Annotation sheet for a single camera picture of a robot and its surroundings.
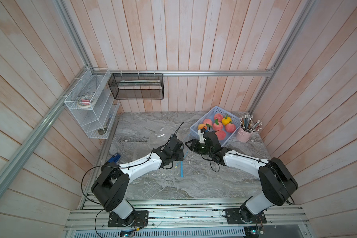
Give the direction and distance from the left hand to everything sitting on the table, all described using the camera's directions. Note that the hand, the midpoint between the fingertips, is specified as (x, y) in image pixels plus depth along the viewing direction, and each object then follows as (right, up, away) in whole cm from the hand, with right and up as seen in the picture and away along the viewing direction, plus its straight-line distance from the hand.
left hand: (180, 155), depth 88 cm
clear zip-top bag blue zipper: (0, -6, +5) cm, 8 cm away
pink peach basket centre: (+28, +19, +19) cm, 39 cm away
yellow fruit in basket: (+35, +22, +22) cm, 47 cm away
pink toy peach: (+22, +22, +21) cm, 37 cm away
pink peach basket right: (+37, +17, +17) cm, 44 cm away
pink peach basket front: (+29, +12, +13) cm, 34 cm away
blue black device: (-42, -3, +5) cm, 42 cm away
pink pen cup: (+43, +12, +11) cm, 46 cm away
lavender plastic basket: (+43, +22, +22) cm, 54 cm away
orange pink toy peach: (+17, +18, +23) cm, 34 cm away
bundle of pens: (+45, +21, +11) cm, 51 cm away
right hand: (+4, +7, 0) cm, 8 cm away
